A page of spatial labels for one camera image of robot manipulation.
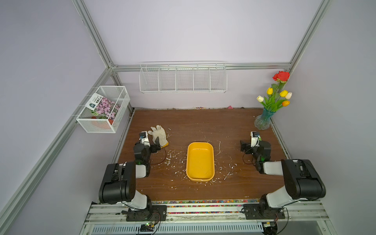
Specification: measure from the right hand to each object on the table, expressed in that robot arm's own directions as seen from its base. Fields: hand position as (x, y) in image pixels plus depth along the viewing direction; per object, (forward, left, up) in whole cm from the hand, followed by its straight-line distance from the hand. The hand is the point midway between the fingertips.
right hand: (248, 139), depth 95 cm
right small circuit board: (-47, -2, -9) cm, 48 cm away
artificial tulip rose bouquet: (+16, -18, +21) cm, 32 cm away
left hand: (-1, +62, +3) cm, 62 cm away
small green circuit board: (-46, +59, -8) cm, 75 cm away
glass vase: (+13, -13, +2) cm, 18 cm away
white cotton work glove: (+10, +61, -6) cm, 62 cm away
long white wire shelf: (+36, +43, +23) cm, 60 cm away
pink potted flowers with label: (+1, +82, +29) cm, 87 cm away
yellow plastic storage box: (-13, +32, -6) cm, 35 cm away
